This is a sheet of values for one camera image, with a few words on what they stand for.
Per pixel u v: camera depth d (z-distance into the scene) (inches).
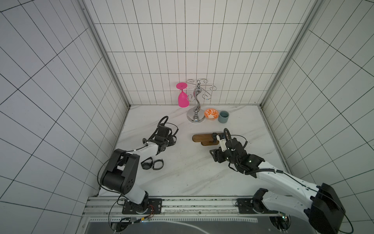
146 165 32.8
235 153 23.6
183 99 38.8
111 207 27.5
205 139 35.5
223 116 41.5
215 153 28.1
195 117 44.8
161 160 34.5
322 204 15.3
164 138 29.3
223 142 28.1
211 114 43.6
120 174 17.6
